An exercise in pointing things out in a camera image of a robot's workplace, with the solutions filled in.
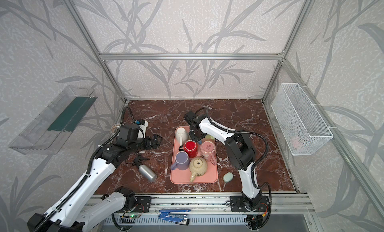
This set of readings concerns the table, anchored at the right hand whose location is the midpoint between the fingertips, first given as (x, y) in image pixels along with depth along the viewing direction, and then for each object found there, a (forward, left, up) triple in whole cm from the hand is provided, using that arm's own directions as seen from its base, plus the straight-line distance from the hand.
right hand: (197, 133), depth 94 cm
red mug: (-11, +3, +3) cm, 12 cm away
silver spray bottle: (-22, +29, -3) cm, 37 cm away
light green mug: (-7, -7, +7) cm, 12 cm away
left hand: (-10, +20, +14) cm, 26 cm away
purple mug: (-19, +8, +2) cm, 21 cm away
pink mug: (-14, -6, +5) cm, 16 cm away
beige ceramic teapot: (-22, -1, +3) cm, 23 cm away
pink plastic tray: (-25, +8, -6) cm, 27 cm away
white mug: (-3, +10, +3) cm, 11 cm away
